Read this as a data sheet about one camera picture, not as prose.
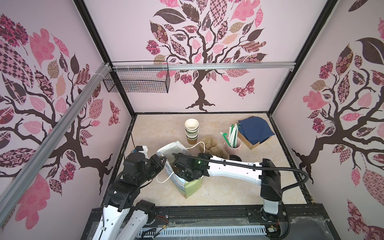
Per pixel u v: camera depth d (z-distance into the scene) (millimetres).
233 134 899
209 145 928
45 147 505
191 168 561
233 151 914
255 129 1039
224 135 847
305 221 727
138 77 947
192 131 874
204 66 921
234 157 917
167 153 717
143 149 621
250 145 969
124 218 450
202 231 1552
